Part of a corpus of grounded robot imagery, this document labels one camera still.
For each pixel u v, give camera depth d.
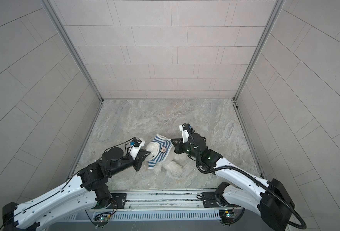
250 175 0.46
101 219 0.65
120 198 0.72
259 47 0.85
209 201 0.71
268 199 0.39
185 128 0.64
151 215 0.96
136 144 0.58
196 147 0.55
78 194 0.48
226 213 0.69
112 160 0.50
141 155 0.61
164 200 0.73
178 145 0.69
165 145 0.71
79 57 0.91
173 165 0.79
